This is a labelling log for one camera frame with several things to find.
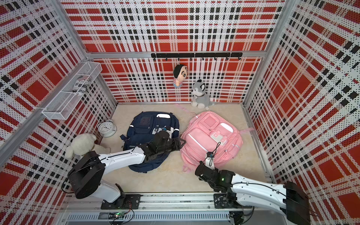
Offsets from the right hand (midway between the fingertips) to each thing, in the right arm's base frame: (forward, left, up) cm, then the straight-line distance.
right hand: (204, 169), depth 81 cm
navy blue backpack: (+29, +42, +1) cm, 51 cm away
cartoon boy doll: (+52, +14, +30) cm, 62 cm away
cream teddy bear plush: (+10, +67, +15) cm, 70 cm away
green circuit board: (-22, +44, -2) cm, 49 cm away
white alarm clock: (+28, +68, +1) cm, 73 cm away
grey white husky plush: (+54, -1, +5) cm, 54 cm away
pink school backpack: (+25, -6, +1) cm, 26 cm away
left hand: (+13, +11, +8) cm, 19 cm away
